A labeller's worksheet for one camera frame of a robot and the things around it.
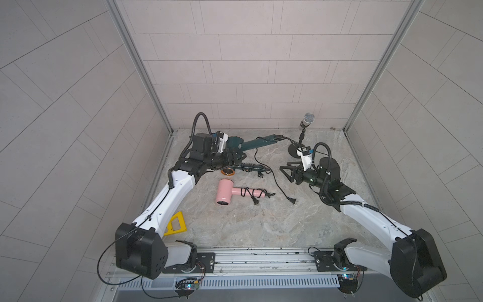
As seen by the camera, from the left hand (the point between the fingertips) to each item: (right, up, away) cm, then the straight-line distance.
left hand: (243, 156), depth 75 cm
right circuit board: (+39, -46, -7) cm, 61 cm away
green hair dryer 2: (-2, +5, -3) cm, 6 cm away
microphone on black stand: (+29, +16, +10) cm, 35 cm away
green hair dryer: (-3, -7, +19) cm, 20 cm away
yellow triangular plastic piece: (-27, -30, +5) cm, 40 cm away
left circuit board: (-21, -48, -6) cm, 52 cm away
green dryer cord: (+2, -7, +20) cm, 22 cm away
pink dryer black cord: (+5, -18, +12) cm, 23 cm away
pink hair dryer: (-9, -16, +11) cm, 21 cm away
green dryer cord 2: (+22, -21, +12) cm, 32 cm away
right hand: (+17, -5, +3) cm, 18 cm away
